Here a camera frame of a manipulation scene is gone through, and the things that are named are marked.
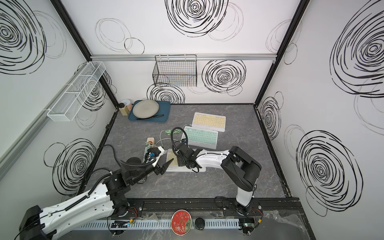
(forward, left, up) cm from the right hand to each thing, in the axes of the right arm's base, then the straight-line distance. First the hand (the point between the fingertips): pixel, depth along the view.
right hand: (183, 159), depth 90 cm
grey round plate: (+41, +33, +2) cm, 52 cm away
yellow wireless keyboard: (+29, -17, 0) cm, 34 cm away
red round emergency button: (-32, -2, +4) cm, 32 cm away
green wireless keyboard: (+17, -11, -1) cm, 20 cm away
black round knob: (-32, -10, +10) cm, 35 cm away
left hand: (-5, +6, +19) cm, 20 cm away
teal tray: (+36, +18, -1) cm, 41 cm away
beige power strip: (+10, +22, +2) cm, 24 cm away
